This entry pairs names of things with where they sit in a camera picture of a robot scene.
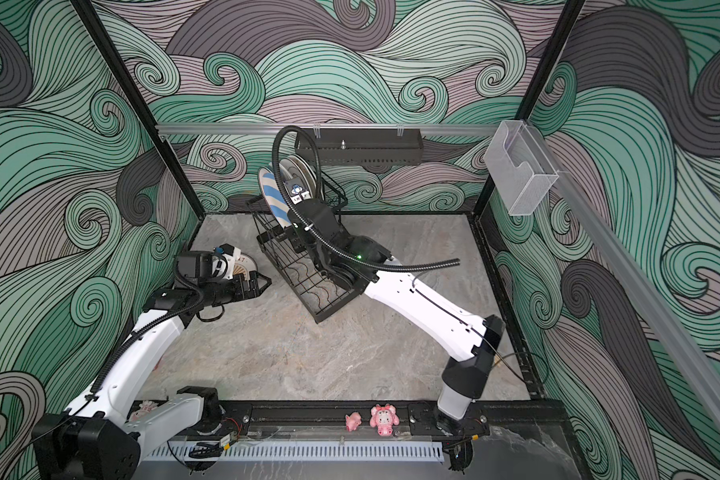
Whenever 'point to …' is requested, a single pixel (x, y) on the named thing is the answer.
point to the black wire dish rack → (318, 288)
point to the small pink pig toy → (353, 421)
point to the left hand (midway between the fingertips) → (259, 281)
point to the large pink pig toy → (384, 417)
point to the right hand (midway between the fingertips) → (304, 212)
